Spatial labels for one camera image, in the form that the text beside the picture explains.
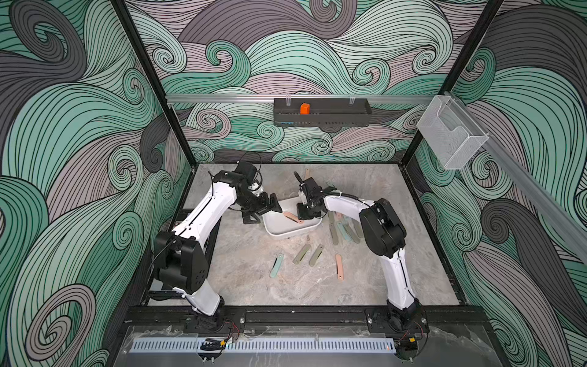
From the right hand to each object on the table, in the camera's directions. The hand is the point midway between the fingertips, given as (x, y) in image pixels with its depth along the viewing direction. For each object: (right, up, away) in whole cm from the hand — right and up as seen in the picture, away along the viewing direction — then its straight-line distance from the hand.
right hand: (303, 215), depth 100 cm
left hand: (-12, +4, -21) cm, 24 cm away
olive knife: (-1, -13, -12) cm, 18 cm away
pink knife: (+13, -18, -15) cm, 27 cm away
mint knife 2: (+17, -6, -5) cm, 19 cm away
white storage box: (-11, -3, -5) cm, 13 cm away
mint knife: (-11, -18, -15) cm, 26 cm away
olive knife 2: (+4, -14, -13) cm, 19 cm away
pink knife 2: (+3, +19, +16) cm, 25 cm away
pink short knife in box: (-4, -1, -3) cm, 5 cm away
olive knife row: (+13, -7, -5) cm, 16 cm away
